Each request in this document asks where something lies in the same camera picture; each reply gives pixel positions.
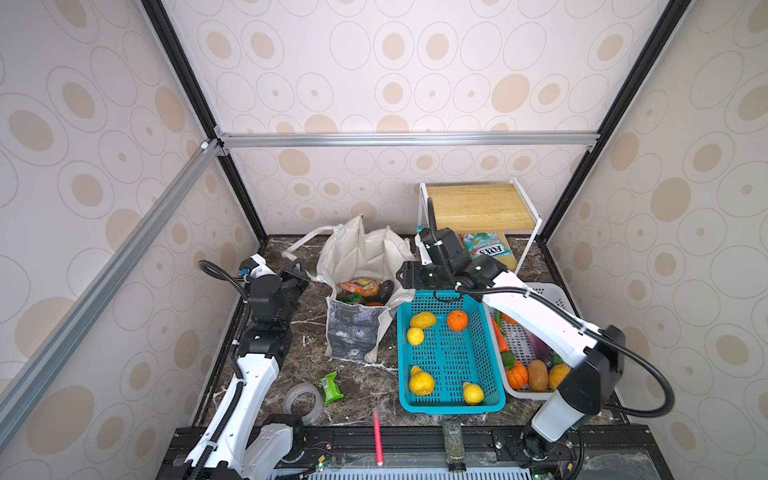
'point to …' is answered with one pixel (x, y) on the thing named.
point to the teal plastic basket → (447, 362)
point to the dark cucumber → (386, 288)
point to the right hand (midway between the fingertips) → (408, 272)
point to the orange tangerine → (458, 320)
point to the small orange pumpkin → (517, 376)
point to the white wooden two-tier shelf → (501, 209)
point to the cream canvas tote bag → (355, 332)
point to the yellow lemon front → (473, 394)
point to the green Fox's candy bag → (478, 244)
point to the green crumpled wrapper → (332, 391)
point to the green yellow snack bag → (355, 298)
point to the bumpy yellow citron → (423, 320)
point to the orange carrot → (503, 345)
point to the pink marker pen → (378, 439)
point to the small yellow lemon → (415, 336)
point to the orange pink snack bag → (363, 286)
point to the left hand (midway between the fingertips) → (311, 253)
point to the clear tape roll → (312, 417)
